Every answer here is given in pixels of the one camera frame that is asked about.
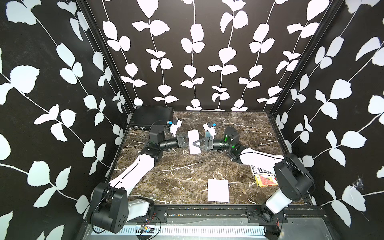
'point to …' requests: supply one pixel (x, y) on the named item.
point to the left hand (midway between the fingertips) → (194, 138)
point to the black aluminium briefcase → (143, 117)
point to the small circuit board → (146, 229)
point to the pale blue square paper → (193, 137)
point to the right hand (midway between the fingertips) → (194, 145)
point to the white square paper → (218, 190)
